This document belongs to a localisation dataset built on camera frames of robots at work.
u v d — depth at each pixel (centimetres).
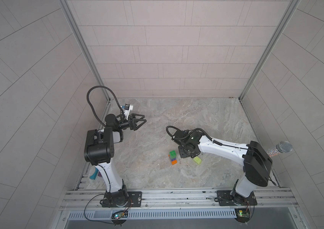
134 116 85
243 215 68
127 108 77
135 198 71
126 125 77
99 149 50
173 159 83
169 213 68
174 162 83
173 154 78
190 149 58
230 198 71
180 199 72
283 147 57
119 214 63
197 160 84
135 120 87
